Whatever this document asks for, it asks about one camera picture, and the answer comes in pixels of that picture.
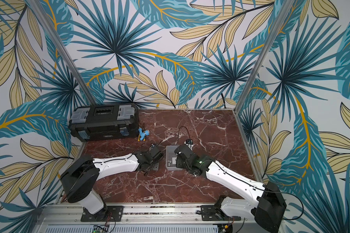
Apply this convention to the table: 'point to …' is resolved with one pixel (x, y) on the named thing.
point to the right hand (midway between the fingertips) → (179, 159)
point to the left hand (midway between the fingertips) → (154, 165)
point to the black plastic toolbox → (104, 122)
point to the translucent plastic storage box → (170, 158)
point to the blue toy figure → (142, 135)
